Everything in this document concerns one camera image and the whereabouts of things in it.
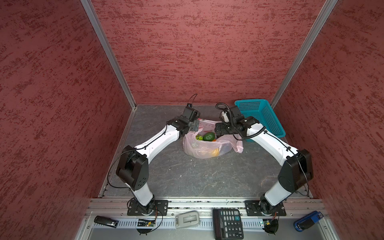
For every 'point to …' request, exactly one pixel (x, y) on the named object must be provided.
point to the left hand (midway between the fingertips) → (187, 123)
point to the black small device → (106, 221)
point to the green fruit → (199, 137)
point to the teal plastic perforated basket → (260, 109)
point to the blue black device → (307, 221)
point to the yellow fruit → (215, 152)
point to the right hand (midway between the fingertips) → (221, 131)
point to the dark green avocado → (209, 136)
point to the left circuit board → (146, 222)
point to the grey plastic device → (187, 219)
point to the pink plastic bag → (222, 144)
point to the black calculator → (227, 224)
